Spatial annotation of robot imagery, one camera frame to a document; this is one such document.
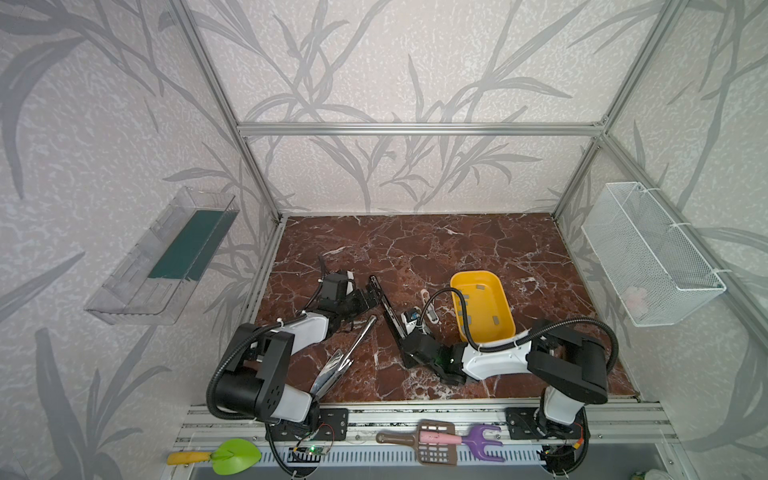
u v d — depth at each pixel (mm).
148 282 640
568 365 453
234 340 467
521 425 730
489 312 946
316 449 707
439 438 693
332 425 728
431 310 930
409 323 768
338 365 829
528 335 495
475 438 703
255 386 431
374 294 843
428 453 707
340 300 739
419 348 646
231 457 680
